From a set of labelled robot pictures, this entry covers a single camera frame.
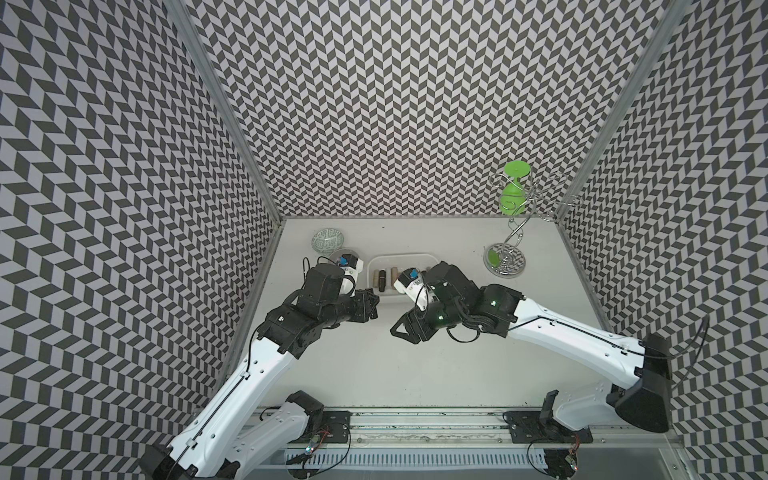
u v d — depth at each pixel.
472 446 0.71
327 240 1.08
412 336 0.60
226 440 0.38
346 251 1.07
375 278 0.99
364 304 0.61
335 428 0.71
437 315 0.58
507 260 1.04
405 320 0.60
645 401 0.38
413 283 0.60
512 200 0.91
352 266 0.64
